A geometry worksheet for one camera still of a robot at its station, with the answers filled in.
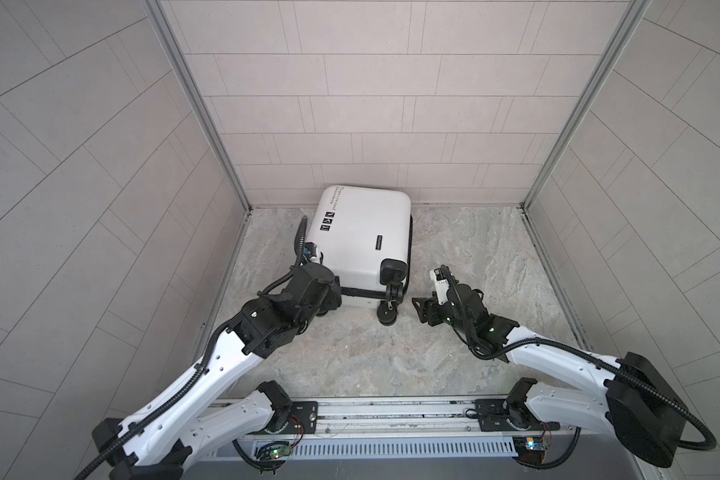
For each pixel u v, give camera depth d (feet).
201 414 1.34
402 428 2.32
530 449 2.23
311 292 1.60
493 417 2.33
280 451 2.12
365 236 2.76
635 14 2.33
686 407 1.38
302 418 2.30
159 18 2.34
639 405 1.31
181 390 1.26
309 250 1.91
